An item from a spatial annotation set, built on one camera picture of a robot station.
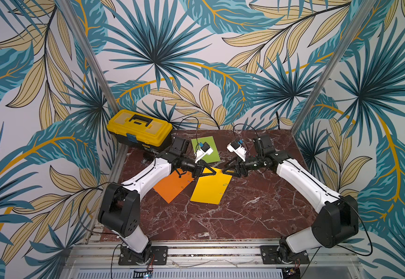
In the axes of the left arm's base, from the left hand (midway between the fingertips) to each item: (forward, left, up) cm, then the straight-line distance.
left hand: (213, 175), depth 75 cm
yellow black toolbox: (+29, +37, -4) cm, 47 cm away
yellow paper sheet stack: (-3, +1, -7) cm, 7 cm away
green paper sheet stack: (+25, -2, -20) cm, 32 cm away
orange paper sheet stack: (+3, +22, -21) cm, 31 cm away
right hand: (+3, -5, +1) cm, 6 cm away
